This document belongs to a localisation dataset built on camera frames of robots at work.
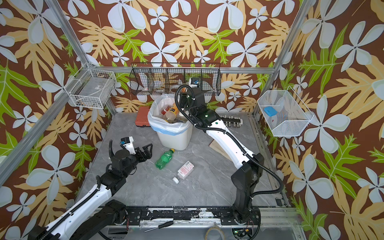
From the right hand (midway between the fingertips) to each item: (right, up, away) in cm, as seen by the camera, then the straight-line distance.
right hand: (182, 92), depth 74 cm
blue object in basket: (+51, -8, +12) cm, 53 cm away
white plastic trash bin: (-3, -27, +19) cm, 33 cm away
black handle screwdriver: (-6, -65, -1) cm, 65 cm away
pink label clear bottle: (0, -43, +11) cm, 45 cm away
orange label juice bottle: (-6, -9, +11) cm, 15 cm away
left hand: (-21, -27, +6) cm, 34 cm away
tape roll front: (+19, -66, -7) cm, 69 cm away
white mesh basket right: (+59, -11, +5) cm, 60 cm away
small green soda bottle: (-11, -36, +18) cm, 42 cm away
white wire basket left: (-54, +5, +12) cm, 55 cm away
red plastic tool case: (-36, -11, +46) cm, 59 cm away
